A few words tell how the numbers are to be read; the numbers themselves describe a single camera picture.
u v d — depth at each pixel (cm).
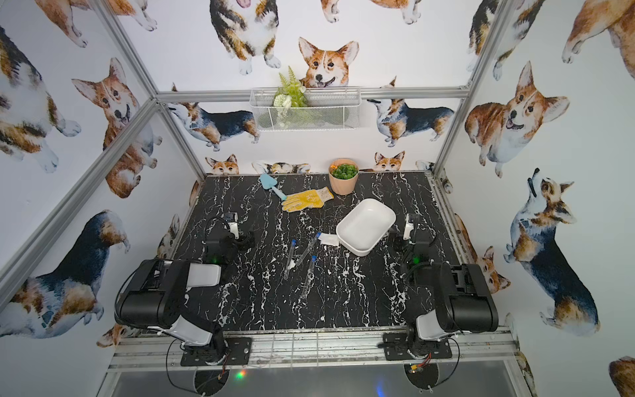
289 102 82
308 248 95
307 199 110
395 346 73
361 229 99
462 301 45
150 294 47
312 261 92
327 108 100
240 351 74
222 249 75
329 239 98
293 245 96
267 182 118
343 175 106
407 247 82
